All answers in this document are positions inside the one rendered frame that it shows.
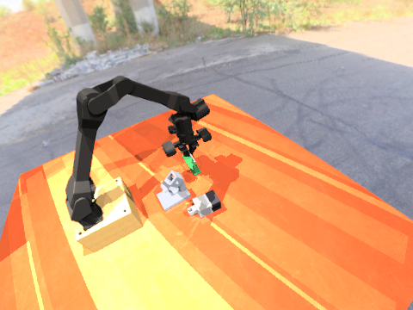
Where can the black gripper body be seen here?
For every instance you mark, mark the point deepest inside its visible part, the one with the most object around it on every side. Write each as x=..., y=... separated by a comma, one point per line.
x=185, y=138

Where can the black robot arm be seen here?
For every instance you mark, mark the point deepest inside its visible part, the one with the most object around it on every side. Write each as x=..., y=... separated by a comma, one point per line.
x=92, y=106

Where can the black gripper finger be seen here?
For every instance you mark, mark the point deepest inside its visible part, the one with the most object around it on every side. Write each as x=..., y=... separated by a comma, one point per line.
x=192, y=147
x=185, y=151

